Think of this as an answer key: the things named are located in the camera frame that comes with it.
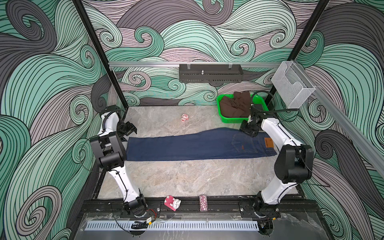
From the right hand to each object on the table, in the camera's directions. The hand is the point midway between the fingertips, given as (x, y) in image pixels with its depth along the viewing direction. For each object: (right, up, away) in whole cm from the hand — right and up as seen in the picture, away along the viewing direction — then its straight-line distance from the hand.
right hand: (242, 130), depth 91 cm
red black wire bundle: (-58, -45, -19) cm, 76 cm away
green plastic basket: (+19, +23, +24) cm, 38 cm away
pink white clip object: (-42, -33, -21) cm, 57 cm away
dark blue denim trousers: (-13, -10, +7) cm, 18 cm away
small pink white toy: (-37, +9, +19) cm, 42 cm away
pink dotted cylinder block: (-26, -35, -19) cm, 48 cm away
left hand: (-69, -2, +1) cm, 70 cm away
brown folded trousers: (+5, +17, +20) cm, 27 cm away
